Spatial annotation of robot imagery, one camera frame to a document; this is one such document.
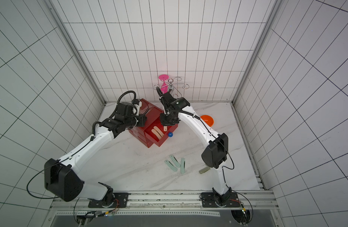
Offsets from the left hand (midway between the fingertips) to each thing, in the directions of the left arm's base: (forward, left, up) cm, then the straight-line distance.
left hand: (145, 121), depth 82 cm
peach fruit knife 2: (-6, -9, -4) cm, 12 cm away
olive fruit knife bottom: (-22, -34, -20) cm, 46 cm away
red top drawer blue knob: (-10, -5, -1) cm, 12 cm away
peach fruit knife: (-6, -7, -4) cm, 10 cm away
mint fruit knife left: (-20, -16, -21) cm, 32 cm away
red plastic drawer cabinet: (+4, -5, +3) cm, 7 cm away
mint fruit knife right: (-19, -23, -20) cm, 36 cm away
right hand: (+1, -12, 0) cm, 12 cm away
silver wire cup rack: (+21, -15, +7) cm, 27 cm away
